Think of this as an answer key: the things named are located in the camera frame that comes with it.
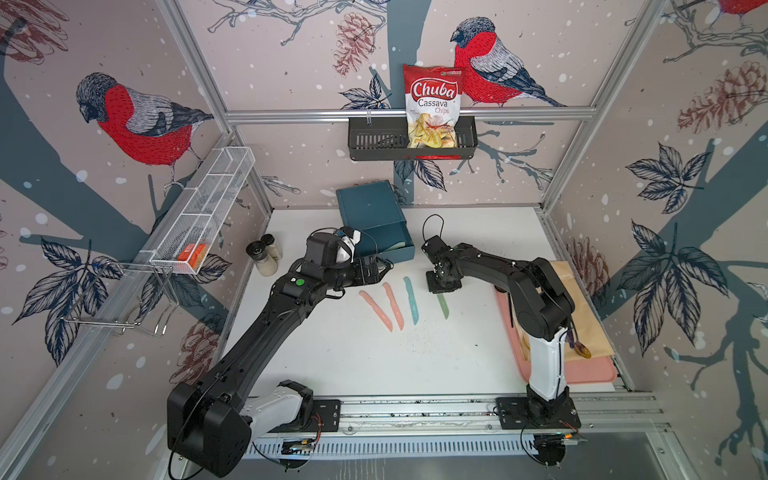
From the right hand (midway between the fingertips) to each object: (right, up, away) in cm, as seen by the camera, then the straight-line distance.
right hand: (435, 287), depth 98 cm
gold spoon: (+39, -14, -14) cm, 44 cm away
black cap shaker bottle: (-57, +8, 0) cm, 58 cm away
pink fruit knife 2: (-14, -5, -3) cm, 15 cm away
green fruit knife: (+2, -5, -5) cm, 7 cm away
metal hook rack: (-66, +6, -42) cm, 79 cm away
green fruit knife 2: (-13, +14, -10) cm, 22 cm away
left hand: (-17, +11, -23) cm, 30 cm away
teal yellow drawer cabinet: (-20, +26, -7) cm, 33 cm away
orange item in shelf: (-59, +14, -33) cm, 69 cm away
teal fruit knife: (-8, -3, -3) cm, 9 cm away
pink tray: (+42, -19, -18) cm, 50 cm away
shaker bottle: (-56, +12, +2) cm, 57 cm away
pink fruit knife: (-19, -6, -5) cm, 21 cm away
